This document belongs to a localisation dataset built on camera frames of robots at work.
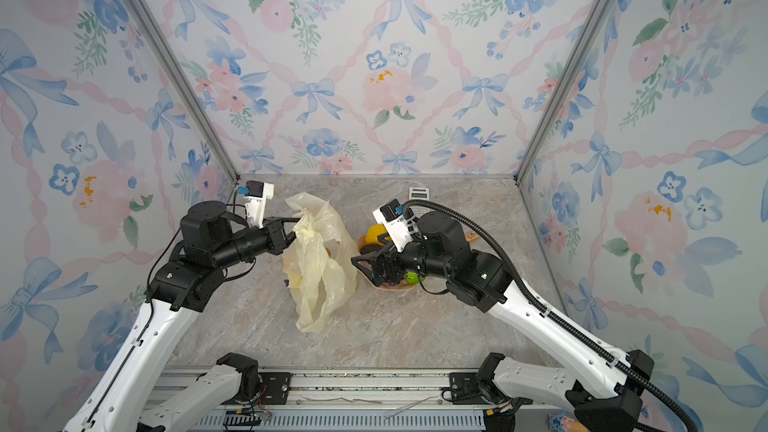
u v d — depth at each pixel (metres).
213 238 0.48
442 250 0.47
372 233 0.92
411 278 0.57
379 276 0.54
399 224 0.53
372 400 0.73
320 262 0.61
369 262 0.53
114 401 0.38
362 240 0.92
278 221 0.56
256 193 0.56
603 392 0.38
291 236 0.62
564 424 0.68
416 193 1.14
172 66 0.86
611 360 0.39
